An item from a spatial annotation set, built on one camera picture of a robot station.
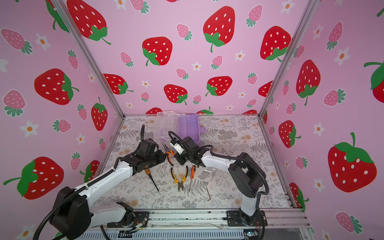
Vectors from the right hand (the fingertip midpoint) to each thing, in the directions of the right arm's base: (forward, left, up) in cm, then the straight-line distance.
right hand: (175, 154), depth 88 cm
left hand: (-3, +4, +2) cm, 5 cm away
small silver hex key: (-4, -23, -10) cm, 25 cm away
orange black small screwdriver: (-5, -11, -9) cm, 15 cm away
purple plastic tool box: (+26, +1, -3) cm, 26 cm away
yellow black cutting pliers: (-14, -5, -10) cm, 18 cm away
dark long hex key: (-18, -22, -10) cm, 30 cm away
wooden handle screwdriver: (-10, +16, -8) cm, 20 cm away
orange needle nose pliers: (-1, +4, +2) cm, 5 cm away
